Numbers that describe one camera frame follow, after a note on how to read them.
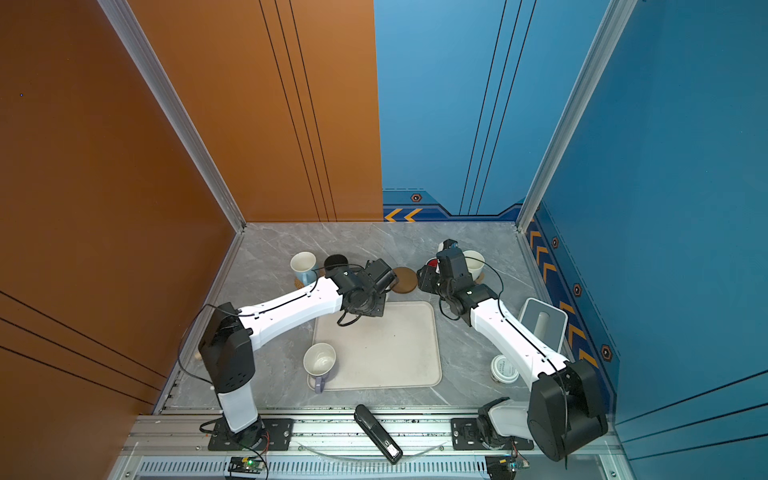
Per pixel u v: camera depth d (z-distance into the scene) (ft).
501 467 2.31
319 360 2.72
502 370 2.54
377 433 2.33
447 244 2.44
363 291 1.99
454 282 2.04
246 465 2.33
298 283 3.30
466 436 2.37
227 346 1.48
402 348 2.94
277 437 2.41
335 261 3.18
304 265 3.26
